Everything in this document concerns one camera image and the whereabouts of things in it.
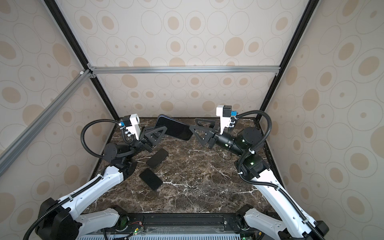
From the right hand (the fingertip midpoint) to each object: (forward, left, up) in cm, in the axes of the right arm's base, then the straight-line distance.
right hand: (193, 127), depth 52 cm
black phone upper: (+16, +25, -47) cm, 56 cm away
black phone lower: (+1, +27, -48) cm, 55 cm away
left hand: (-1, +9, -1) cm, 9 cm away
